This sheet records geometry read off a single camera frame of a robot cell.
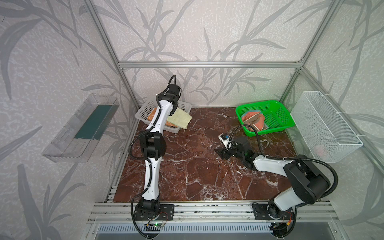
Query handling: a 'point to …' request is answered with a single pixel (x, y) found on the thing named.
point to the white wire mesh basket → (328, 137)
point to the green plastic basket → (276, 115)
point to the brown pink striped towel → (255, 118)
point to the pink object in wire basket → (320, 151)
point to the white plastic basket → (145, 110)
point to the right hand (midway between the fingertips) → (219, 141)
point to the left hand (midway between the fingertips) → (166, 102)
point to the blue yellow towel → (180, 118)
